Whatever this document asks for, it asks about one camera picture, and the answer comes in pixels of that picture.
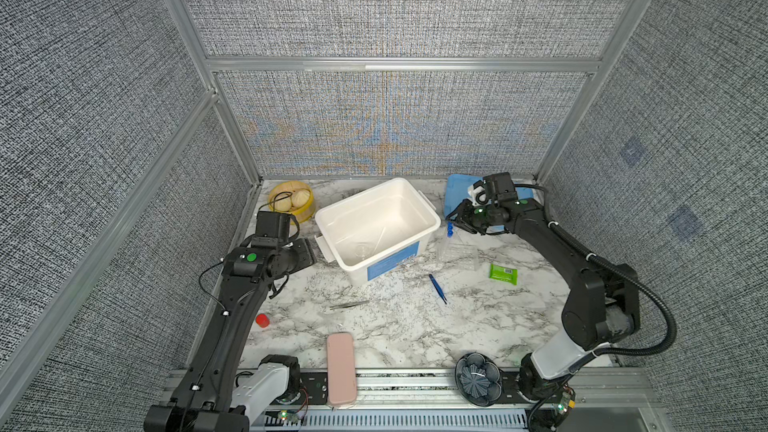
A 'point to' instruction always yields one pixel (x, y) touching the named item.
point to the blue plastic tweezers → (438, 288)
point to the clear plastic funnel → (362, 250)
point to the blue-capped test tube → (450, 235)
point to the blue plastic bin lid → (457, 185)
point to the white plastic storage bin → (377, 231)
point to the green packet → (504, 274)
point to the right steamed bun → (300, 197)
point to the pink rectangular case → (340, 369)
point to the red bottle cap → (262, 320)
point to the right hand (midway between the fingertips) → (449, 217)
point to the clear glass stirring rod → (376, 246)
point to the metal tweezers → (348, 305)
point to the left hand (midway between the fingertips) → (304, 254)
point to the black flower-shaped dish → (478, 379)
